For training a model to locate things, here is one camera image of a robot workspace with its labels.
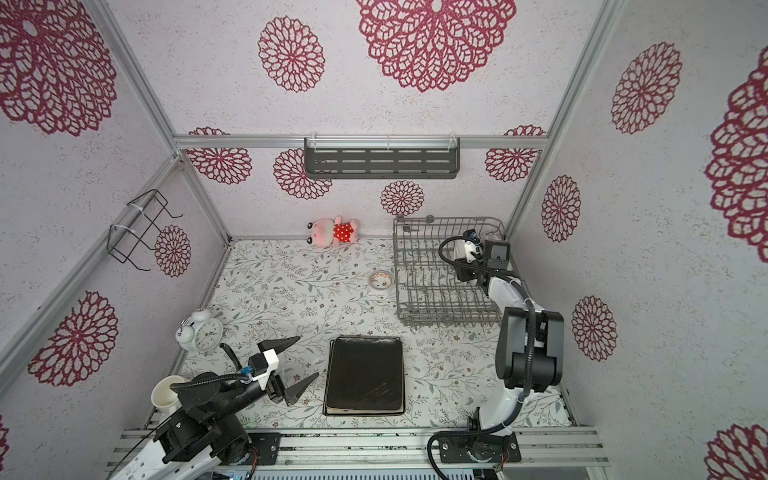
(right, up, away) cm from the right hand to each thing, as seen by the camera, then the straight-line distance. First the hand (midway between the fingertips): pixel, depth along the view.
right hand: (467, 254), depth 95 cm
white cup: (-84, -39, -17) cm, 94 cm away
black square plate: (-32, -40, -19) cm, 54 cm away
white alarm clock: (-78, -22, -11) cm, 82 cm away
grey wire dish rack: (-11, -12, +11) cm, 19 cm away
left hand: (-44, -24, -28) cm, 57 cm away
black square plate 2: (-32, -34, -14) cm, 48 cm away
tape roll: (-28, -8, +14) cm, 32 cm away
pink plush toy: (-48, +9, +21) cm, 53 cm away
